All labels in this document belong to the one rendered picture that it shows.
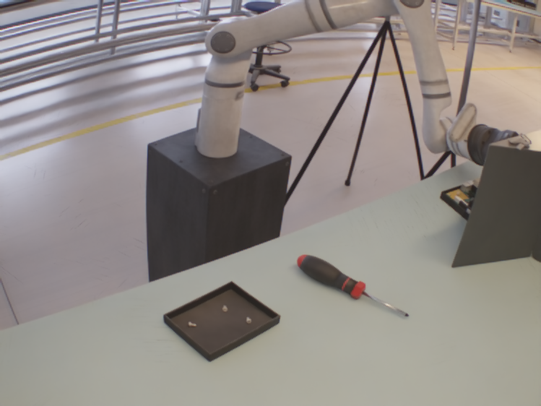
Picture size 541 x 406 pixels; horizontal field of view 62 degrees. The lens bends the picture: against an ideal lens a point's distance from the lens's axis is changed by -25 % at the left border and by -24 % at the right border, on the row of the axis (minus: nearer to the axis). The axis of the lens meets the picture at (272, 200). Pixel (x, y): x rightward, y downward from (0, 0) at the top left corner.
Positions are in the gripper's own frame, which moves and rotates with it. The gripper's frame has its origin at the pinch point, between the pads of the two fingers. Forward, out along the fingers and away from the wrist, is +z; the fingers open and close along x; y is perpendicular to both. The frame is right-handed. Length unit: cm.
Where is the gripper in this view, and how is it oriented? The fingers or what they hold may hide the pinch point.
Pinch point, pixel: (524, 149)
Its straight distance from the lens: 85.2
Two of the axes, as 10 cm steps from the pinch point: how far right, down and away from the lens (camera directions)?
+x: -6.3, 7.7, 0.4
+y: 7.5, 6.0, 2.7
